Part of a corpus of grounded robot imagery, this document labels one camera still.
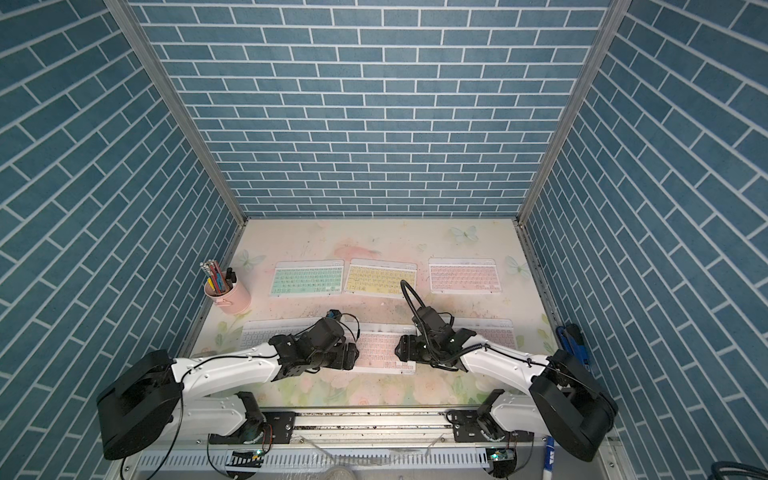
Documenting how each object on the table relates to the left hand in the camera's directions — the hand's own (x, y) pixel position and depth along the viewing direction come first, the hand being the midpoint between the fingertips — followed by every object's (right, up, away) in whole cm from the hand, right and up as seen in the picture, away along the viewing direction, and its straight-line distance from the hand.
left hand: (355, 358), depth 84 cm
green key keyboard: (-20, +21, +20) cm, 35 cm away
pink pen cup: (-38, +15, +7) cm, 41 cm away
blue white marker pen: (+48, -18, -14) cm, 53 cm away
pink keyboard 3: (+43, +6, +7) cm, 44 cm away
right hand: (+14, +1, 0) cm, 14 cm away
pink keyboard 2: (+6, +2, +4) cm, 7 cm away
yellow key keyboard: (+5, +21, +19) cm, 29 cm away
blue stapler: (+64, +4, +6) cm, 65 cm away
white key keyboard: (-31, +5, +6) cm, 32 cm away
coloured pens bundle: (-41, +22, +3) cm, 46 cm away
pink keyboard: (+36, +21, +21) cm, 46 cm away
